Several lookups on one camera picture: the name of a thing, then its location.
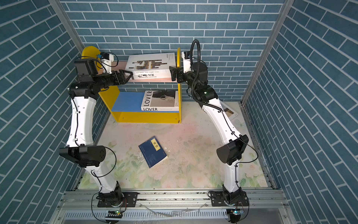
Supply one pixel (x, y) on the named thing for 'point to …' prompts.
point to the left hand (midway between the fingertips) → (127, 73)
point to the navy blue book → (153, 152)
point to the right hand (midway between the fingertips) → (176, 63)
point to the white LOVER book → (160, 101)
